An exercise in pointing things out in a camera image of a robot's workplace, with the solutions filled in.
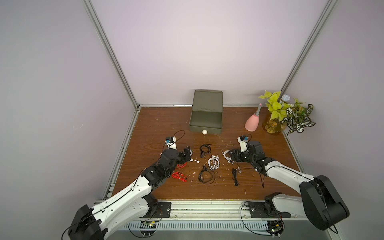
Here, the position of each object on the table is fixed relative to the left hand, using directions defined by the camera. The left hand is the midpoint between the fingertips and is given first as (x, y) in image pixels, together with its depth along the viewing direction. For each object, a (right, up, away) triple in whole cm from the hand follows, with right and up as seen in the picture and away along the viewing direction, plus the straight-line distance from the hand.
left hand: (185, 148), depth 79 cm
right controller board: (+44, -36, -9) cm, 58 cm away
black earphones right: (+28, -17, +5) cm, 33 cm away
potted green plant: (+56, +18, +4) cm, 59 cm away
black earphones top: (+10, -6, +13) cm, 18 cm away
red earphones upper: (-3, -13, +8) cm, 15 cm away
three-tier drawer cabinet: (+13, +25, +13) cm, 31 cm away
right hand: (+29, -2, +10) cm, 31 cm away
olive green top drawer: (+12, +11, +11) cm, 20 cm away
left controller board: (-18, -37, -7) cm, 41 cm away
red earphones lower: (-3, -17, +5) cm, 18 cm away
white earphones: (+3, -10, +11) cm, 15 cm away
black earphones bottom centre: (+15, -18, +4) cm, 24 cm away
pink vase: (+44, +14, +21) cm, 51 cm away
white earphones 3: (+26, -8, +9) cm, 29 cm away
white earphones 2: (+17, -11, +11) cm, 23 cm away
